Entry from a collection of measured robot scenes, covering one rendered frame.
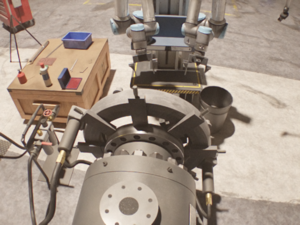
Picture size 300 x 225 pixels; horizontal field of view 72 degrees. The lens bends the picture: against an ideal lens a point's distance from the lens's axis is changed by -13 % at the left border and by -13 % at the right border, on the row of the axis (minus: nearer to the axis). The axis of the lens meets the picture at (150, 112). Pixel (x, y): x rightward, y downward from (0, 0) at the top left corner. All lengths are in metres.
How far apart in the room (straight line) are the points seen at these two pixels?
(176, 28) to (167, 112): 1.18
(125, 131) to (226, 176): 1.13
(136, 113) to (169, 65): 1.41
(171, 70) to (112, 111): 1.36
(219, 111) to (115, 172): 1.29
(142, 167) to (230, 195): 1.15
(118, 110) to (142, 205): 0.52
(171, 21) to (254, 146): 1.39
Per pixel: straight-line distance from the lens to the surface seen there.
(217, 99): 2.33
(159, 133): 1.18
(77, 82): 2.14
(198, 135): 1.27
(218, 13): 1.91
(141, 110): 1.11
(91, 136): 1.39
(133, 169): 0.97
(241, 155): 2.23
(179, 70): 2.45
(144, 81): 2.28
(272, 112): 2.79
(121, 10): 1.89
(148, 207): 0.85
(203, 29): 1.59
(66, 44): 2.72
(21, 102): 2.50
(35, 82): 2.33
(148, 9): 1.72
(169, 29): 2.18
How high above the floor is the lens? 1.72
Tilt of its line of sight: 45 degrees down
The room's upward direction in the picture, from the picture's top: straight up
